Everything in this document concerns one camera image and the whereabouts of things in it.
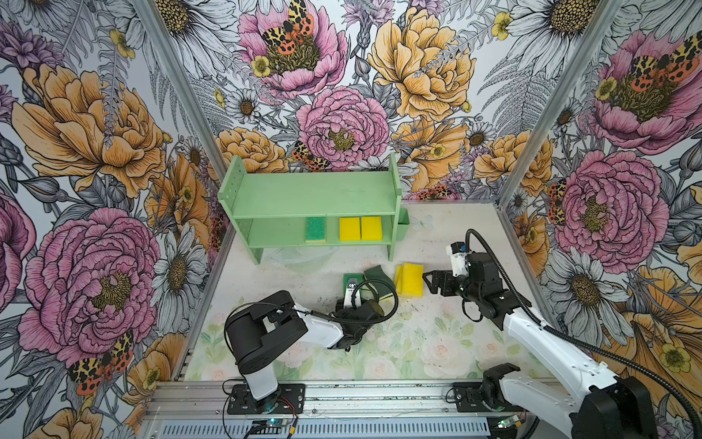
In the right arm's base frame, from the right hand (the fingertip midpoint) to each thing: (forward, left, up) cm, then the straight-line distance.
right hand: (435, 283), depth 83 cm
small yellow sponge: (+20, +26, +3) cm, 33 cm away
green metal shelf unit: (+19, +49, +14) cm, 55 cm away
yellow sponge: (+21, +18, +2) cm, 27 cm away
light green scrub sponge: (+21, +37, +2) cm, 43 cm away
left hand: (0, +25, -12) cm, 28 cm away
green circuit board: (-32, +45, -11) cm, 56 cm away
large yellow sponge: (+5, +6, -7) cm, 11 cm away
